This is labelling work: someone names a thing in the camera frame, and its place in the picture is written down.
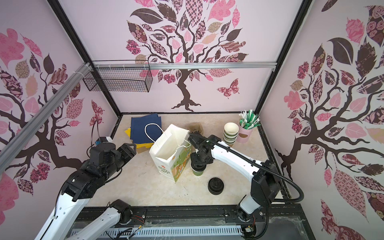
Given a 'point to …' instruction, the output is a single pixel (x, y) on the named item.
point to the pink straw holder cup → (243, 134)
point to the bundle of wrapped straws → (249, 119)
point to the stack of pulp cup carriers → (196, 126)
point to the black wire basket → (119, 75)
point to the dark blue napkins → (145, 129)
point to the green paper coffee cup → (198, 169)
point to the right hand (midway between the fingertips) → (197, 160)
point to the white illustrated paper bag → (171, 150)
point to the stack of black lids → (215, 186)
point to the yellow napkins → (146, 145)
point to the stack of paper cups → (230, 132)
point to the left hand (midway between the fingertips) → (133, 150)
